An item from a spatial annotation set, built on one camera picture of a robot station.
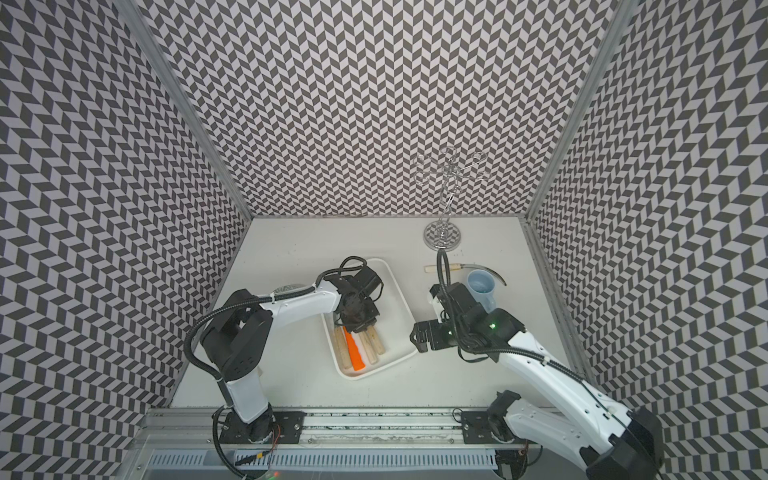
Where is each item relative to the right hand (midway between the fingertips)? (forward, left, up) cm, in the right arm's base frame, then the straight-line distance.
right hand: (429, 341), depth 74 cm
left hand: (+9, +15, -11) cm, 21 cm away
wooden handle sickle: (+4, +14, -10) cm, 18 cm away
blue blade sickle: (+3, +17, -11) cm, 20 cm away
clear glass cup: (+21, +43, -7) cm, 48 cm away
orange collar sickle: (+2, +20, -12) cm, 24 cm away
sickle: (+30, -13, -11) cm, 35 cm away
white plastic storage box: (+4, +8, -12) cm, 15 cm away
